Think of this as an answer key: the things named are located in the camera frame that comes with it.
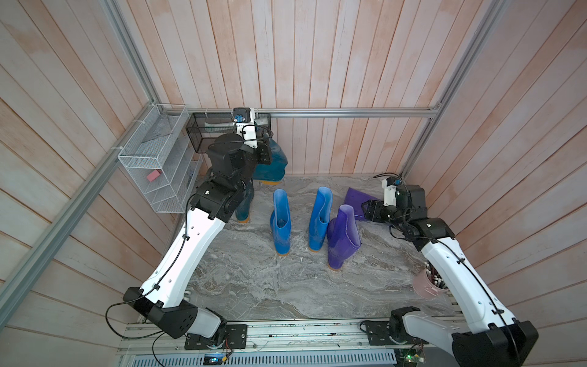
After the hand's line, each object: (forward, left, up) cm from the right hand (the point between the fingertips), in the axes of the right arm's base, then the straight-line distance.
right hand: (369, 203), depth 78 cm
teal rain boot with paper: (+8, +49, -17) cm, 53 cm away
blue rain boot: (-9, +31, +1) cm, 32 cm away
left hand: (+4, +35, +26) cm, 43 cm away
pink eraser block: (+9, +78, +5) cm, 79 cm away
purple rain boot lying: (+20, -3, -22) cm, 30 cm away
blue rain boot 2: (-10, +18, +1) cm, 21 cm away
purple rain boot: (-11, +10, -4) cm, 15 cm away
